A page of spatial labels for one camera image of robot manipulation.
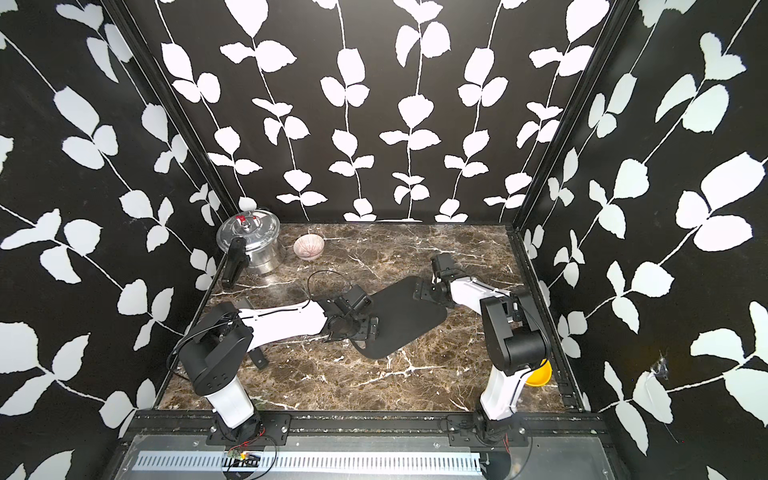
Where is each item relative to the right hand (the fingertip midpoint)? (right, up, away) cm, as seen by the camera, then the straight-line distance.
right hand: (427, 293), depth 98 cm
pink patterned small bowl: (-44, +16, +12) cm, 48 cm away
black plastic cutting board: (-8, -8, 0) cm, 12 cm away
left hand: (-19, -9, -9) cm, 23 cm away
